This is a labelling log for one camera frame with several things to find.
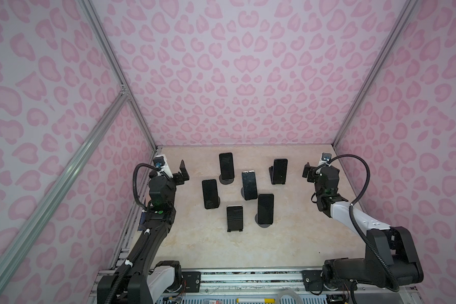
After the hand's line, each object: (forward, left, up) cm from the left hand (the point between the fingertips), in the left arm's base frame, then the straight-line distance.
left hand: (172, 160), depth 77 cm
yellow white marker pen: (-45, -32, -27) cm, 62 cm away
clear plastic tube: (-43, -44, -26) cm, 67 cm away
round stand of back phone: (+8, -21, -28) cm, 35 cm away
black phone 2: (-5, -14, -19) cm, 24 cm away
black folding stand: (+13, -46, -29) cm, 56 cm away
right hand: (+4, -64, -8) cm, 65 cm away
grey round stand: (-18, -36, -25) cm, 48 cm away
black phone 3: (-14, -38, -17) cm, 44 cm away
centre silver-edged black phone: (+1, -33, -22) cm, 39 cm away
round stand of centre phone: (-2, -29, -24) cm, 38 cm away
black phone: (+11, -21, -14) cm, 28 cm away
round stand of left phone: (-5, -17, -28) cm, 33 cm away
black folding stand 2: (-20, -27, -27) cm, 43 cm away
